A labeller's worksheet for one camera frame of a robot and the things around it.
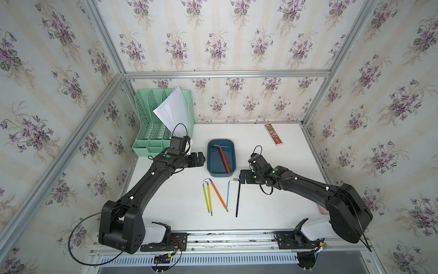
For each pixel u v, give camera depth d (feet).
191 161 2.44
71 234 2.08
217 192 2.89
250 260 2.30
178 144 2.10
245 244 2.41
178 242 2.38
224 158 3.31
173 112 3.14
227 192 2.89
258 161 2.21
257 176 2.21
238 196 2.83
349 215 1.39
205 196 2.84
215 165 3.25
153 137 3.45
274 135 3.66
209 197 2.84
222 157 3.32
